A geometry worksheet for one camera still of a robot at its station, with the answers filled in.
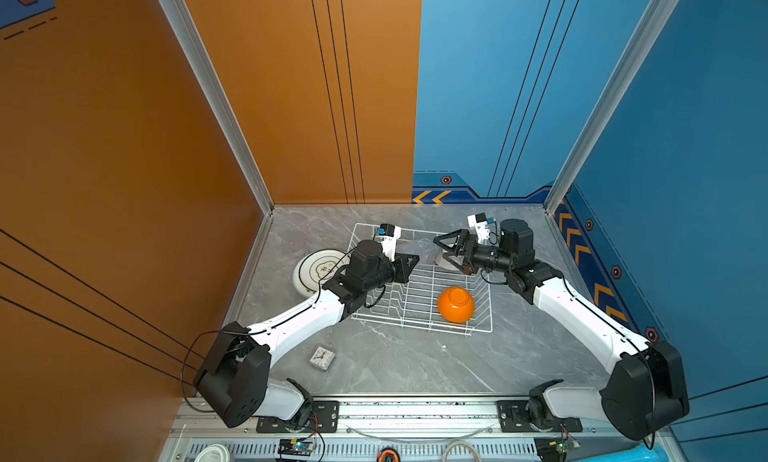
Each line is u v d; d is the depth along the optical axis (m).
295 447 0.71
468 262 0.68
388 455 0.66
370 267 0.61
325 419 0.74
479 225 0.74
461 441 0.71
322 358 0.81
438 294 0.94
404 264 0.70
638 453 0.68
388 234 0.71
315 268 0.99
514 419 0.72
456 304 0.87
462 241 0.68
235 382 0.42
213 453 0.64
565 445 0.70
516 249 0.60
